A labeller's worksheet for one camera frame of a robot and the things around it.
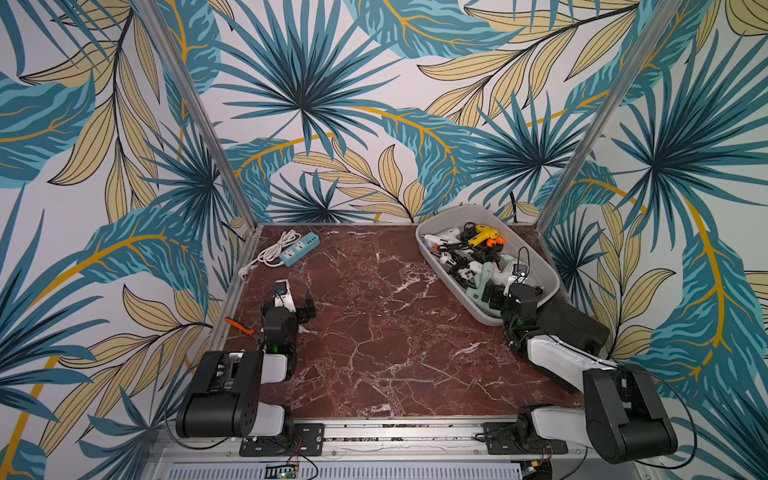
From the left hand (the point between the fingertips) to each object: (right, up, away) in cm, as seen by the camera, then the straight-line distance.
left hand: (293, 295), depth 90 cm
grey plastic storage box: (+58, +11, +13) cm, 61 cm away
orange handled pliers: (-14, -11, 0) cm, 17 cm away
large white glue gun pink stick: (+68, +7, +13) cm, 70 cm away
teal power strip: (-3, +14, +19) cm, 24 cm away
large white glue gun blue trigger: (+43, +17, +17) cm, 50 cm away
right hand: (+64, +4, -1) cm, 65 cm away
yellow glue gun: (+63, +20, +15) cm, 68 cm away
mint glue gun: (+55, -1, +2) cm, 56 cm away
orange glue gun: (+69, +17, +17) cm, 73 cm away
